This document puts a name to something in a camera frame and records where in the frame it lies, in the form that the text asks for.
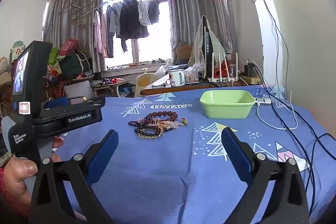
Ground blue printed tablecloth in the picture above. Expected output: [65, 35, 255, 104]
[54, 85, 336, 224]

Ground white cable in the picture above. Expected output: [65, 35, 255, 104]
[256, 91, 299, 131]

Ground clear plastic bag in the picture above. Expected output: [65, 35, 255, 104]
[185, 63, 205, 84]

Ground white enamel mug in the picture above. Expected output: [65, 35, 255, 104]
[168, 69, 185, 87]

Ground black monitor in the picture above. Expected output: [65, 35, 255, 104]
[202, 25, 214, 79]

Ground black cable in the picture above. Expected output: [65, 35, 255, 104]
[249, 58, 336, 143]

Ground blue grey hanging garment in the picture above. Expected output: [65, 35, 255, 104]
[106, 3, 123, 58]

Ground white router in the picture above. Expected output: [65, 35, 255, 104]
[209, 52, 239, 83]

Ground red bag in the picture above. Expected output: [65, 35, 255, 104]
[59, 38, 79, 56]

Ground cartoon print bag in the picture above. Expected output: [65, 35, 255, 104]
[9, 40, 26, 65]

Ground green plastic bag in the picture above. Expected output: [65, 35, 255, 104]
[48, 48, 60, 66]

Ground blue cable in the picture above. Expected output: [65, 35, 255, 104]
[306, 132, 324, 217]

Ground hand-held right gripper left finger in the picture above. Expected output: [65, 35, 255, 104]
[31, 130, 119, 224]

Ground low cluttered table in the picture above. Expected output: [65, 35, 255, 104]
[92, 77, 131, 95]

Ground brown cardboard box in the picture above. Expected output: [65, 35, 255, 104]
[175, 46, 194, 60]

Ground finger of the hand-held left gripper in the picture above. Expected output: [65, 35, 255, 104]
[45, 98, 69, 110]
[68, 96, 106, 109]

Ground purple bead bracelet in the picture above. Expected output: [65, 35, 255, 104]
[128, 120, 148, 128]

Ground light grey hanging shirt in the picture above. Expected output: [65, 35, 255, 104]
[138, 0, 150, 26]

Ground brown wooden desk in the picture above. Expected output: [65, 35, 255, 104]
[140, 80, 252, 96]

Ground green plastic bowl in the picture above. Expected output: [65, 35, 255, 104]
[199, 90, 254, 119]

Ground white charger puck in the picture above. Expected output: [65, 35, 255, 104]
[255, 97, 272, 106]

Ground dark hanging shorts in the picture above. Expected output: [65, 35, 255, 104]
[148, 0, 161, 25]

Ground clear plastic cover sheet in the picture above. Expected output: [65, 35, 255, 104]
[190, 15, 227, 75]

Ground dark hanging jacket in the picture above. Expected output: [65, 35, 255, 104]
[119, 0, 149, 41]

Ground beige plastic chair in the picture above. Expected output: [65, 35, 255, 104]
[135, 68, 158, 98]

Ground multicolour bead bracelet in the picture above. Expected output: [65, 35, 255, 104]
[157, 117, 188, 131]

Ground window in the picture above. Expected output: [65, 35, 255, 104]
[104, 0, 174, 67]

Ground dark bead bracelet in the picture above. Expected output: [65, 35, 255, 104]
[134, 126, 165, 135]

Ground person's left hand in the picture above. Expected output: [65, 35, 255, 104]
[0, 136, 65, 216]

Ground green duffel bag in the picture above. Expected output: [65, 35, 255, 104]
[59, 51, 91, 79]

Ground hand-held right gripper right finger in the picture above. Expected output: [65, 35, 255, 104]
[221, 127, 310, 224]

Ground grey box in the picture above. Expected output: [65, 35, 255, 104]
[64, 80, 95, 99]

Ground blue shoe box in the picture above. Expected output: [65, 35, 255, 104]
[119, 86, 136, 97]

